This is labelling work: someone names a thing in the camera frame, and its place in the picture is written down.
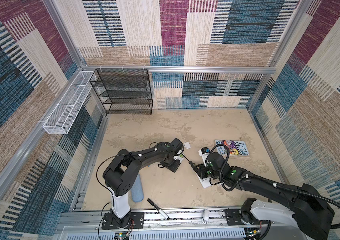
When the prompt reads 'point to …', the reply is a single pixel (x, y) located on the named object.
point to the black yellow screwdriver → (196, 168)
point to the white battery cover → (187, 145)
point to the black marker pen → (161, 212)
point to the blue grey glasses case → (137, 192)
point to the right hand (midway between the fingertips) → (195, 170)
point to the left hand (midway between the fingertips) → (173, 166)
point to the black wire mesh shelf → (124, 91)
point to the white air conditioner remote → (205, 181)
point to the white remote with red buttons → (180, 157)
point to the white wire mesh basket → (61, 118)
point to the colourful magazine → (235, 147)
